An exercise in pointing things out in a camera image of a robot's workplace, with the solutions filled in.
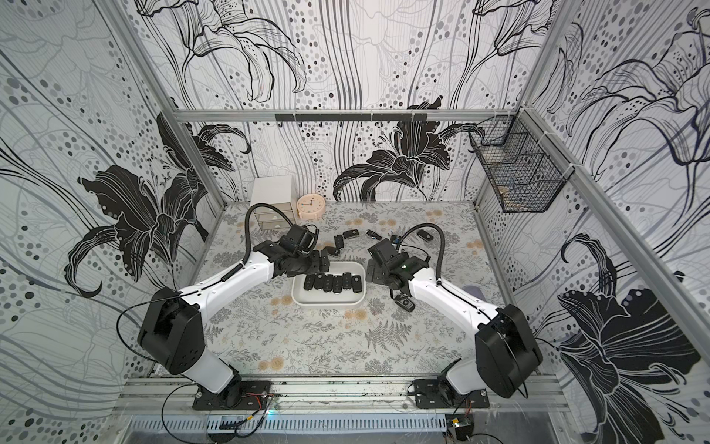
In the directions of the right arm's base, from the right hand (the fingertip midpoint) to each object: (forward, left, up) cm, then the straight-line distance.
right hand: (386, 270), depth 87 cm
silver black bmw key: (-7, -6, -8) cm, 13 cm away
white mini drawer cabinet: (+32, +41, +6) cm, 52 cm away
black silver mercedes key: (+21, +4, -9) cm, 23 cm away
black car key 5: (-1, +10, -8) cm, 13 cm away
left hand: (0, +22, 0) cm, 22 cm away
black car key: (+20, -16, -7) cm, 26 cm away
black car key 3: (-1, +17, -8) cm, 18 cm away
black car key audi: (+15, +20, -9) cm, 27 cm away
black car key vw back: (+22, +13, -8) cm, 27 cm away
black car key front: (0, +20, -7) cm, 21 cm away
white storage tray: (-6, +28, -7) cm, 29 cm away
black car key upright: (+17, +17, -8) cm, 26 cm away
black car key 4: (0, +13, -7) cm, 15 cm away
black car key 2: (0, +23, -7) cm, 24 cm away
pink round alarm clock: (+35, +30, -6) cm, 47 cm away
